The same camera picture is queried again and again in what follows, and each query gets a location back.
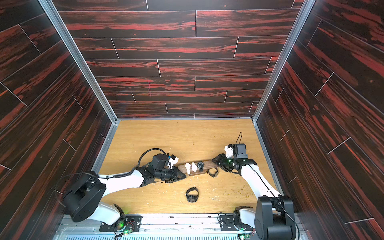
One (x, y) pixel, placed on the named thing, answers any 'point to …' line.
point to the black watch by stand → (214, 175)
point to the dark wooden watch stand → (197, 168)
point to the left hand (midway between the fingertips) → (186, 178)
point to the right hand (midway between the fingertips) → (217, 161)
